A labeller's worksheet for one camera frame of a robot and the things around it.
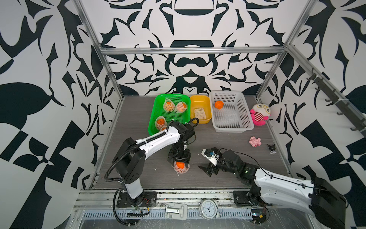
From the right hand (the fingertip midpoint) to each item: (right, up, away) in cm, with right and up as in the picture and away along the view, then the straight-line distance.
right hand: (202, 155), depth 79 cm
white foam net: (+1, +23, +24) cm, 34 cm away
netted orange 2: (-21, +29, +26) cm, 44 cm away
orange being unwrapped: (+16, +29, +29) cm, 44 cm away
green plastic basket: (-29, +25, +28) cm, 48 cm away
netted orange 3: (-12, +27, +25) cm, 39 cm away
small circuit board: (+27, -27, -9) cm, 39 cm away
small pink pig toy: (+35, +5, +12) cm, 38 cm away
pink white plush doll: (+44, +23, +23) cm, 55 cm away
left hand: (-12, -3, -2) cm, 12 cm away
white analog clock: (+2, -22, -11) cm, 25 cm away
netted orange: (-12, -4, -7) cm, 14 cm away
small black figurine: (+46, +1, +12) cm, 47 cm away
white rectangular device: (-14, -23, -10) cm, 29 cm away
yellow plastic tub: (+7, +31, +35) cm, 47 cm away
